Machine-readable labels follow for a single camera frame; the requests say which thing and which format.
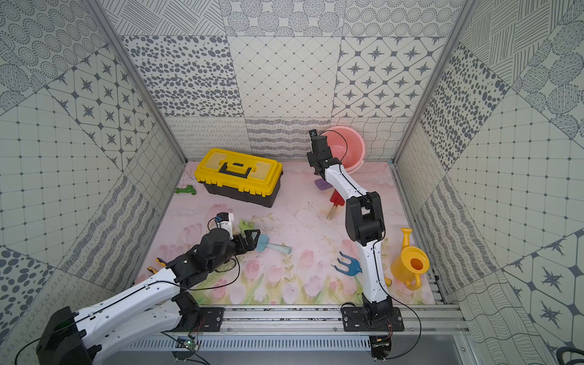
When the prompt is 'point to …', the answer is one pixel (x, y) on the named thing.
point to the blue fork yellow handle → (354, 268)
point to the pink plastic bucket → (356, 154)
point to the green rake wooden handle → (245, 226)
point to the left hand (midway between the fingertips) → (249, 228)
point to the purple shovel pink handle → (322, 184)
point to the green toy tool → (188, 189)
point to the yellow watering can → (410, 262)
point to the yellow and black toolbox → (239, 176)
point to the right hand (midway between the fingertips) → (321, 152)
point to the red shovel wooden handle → (337, 199)
